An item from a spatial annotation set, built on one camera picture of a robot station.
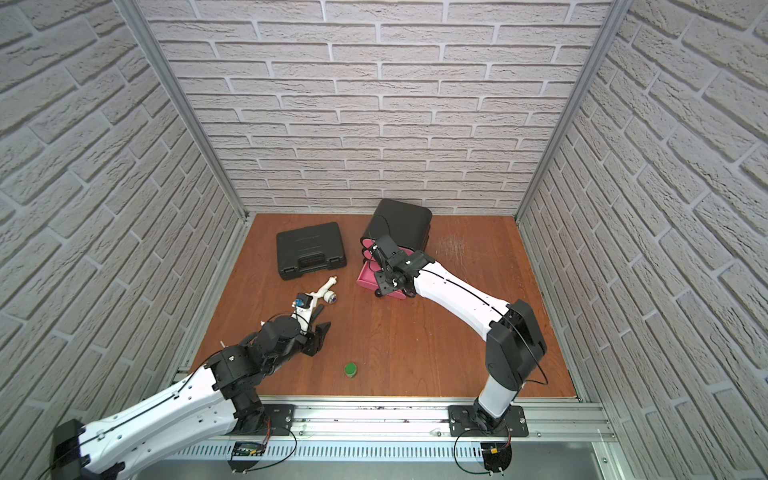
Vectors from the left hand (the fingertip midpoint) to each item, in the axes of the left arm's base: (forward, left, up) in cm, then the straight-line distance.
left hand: (319, 313), depth 79 cm
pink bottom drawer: (+18, -12, -10) cm, 24 cm away
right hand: (+11, -21, +2) cm, 24 cm away
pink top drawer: (+23, -12, +3) cm, 26 cm away
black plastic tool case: (+29, +9, -9) cm, 32 cm away
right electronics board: (-31, -45, -13) cm, 56 cm away
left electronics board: (-30, +16, -16) cm, 38 cm away
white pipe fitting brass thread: (+13, +2, -11) cm, 17 cm away
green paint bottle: (-12, -9, -10) cm, 18 cm away
